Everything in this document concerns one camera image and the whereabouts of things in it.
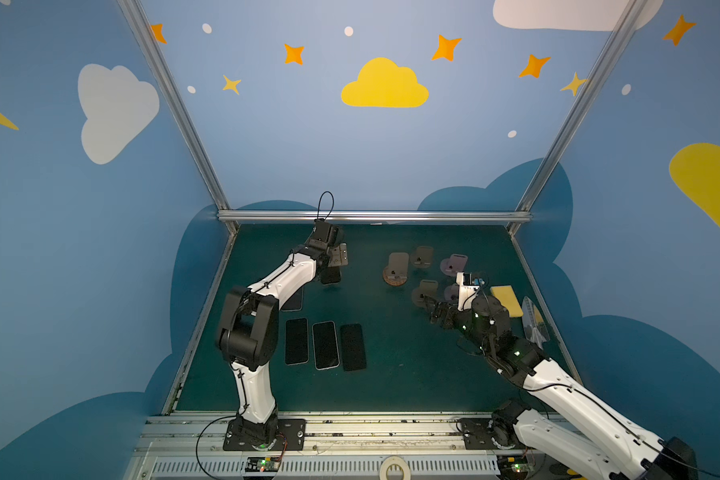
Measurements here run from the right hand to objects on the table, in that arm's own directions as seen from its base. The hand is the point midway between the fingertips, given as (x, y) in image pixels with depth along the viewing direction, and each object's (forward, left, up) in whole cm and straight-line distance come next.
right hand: (442, 293), depth 78 cm
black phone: (+13, +33, -11) cm, 37 cm away
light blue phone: (-12, +35, +13) cm, 39 cm away
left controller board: (-38, +44, -20) cm, 61 cm away
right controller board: (-35, -17, -21) cm, 44 cm away
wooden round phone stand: (+17, +11, -16) cm, 26 cm away
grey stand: (+23, -10, -15) cm, 29 cm away
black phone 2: (-9, +24, -18) cm, 31 cm away
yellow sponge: (+11, -27, -19) cm, 35 cm away
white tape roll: (-36, +12, -19) cm, 42 cm away
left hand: (+19, +33, -7) cm, 38 cm away
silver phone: (-9, +32, -21) cm, 40 cm away
